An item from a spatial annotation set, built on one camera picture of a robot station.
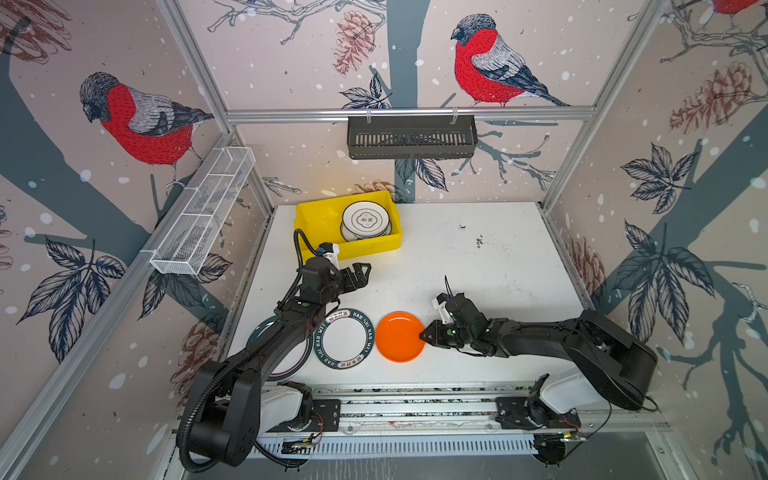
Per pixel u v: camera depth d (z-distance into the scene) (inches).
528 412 25.9
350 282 29.8
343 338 34.0
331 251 30.7
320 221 44.8
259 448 27.0
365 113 35.8
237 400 16.1
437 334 29.9
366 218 43.5
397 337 33.7
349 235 42.1
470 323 26.9
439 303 32.8
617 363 17.3
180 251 27.5
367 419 29.2
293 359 32.0
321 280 25.9
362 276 30.5
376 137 42.0
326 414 28.9
